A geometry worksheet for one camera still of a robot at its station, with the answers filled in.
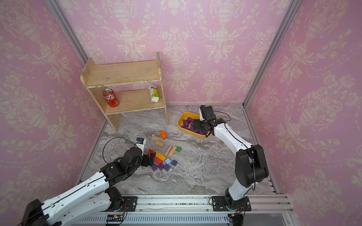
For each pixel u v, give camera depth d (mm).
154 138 1001
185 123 1060
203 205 747
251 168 449
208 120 679
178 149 945
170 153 919
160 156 895
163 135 1003
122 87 1128
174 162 891
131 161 590
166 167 852
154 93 917
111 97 836
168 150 920
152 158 717
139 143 693
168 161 874
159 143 963
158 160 892
